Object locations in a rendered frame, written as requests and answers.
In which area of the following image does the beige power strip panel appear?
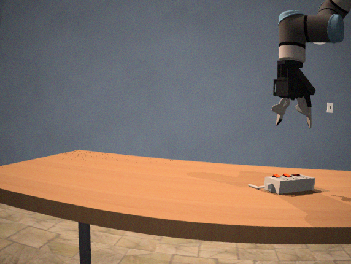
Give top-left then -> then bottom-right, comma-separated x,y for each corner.
255,174 -> 315,194

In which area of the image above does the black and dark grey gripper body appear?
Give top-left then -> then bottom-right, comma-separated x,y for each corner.
273,60 -> 305,100

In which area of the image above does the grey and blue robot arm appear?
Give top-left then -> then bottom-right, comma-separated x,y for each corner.
278,0 -> 351,95

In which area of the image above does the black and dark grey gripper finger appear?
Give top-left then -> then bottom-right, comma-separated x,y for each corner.
272,98 -> 290,125
296,86 -> 312,128

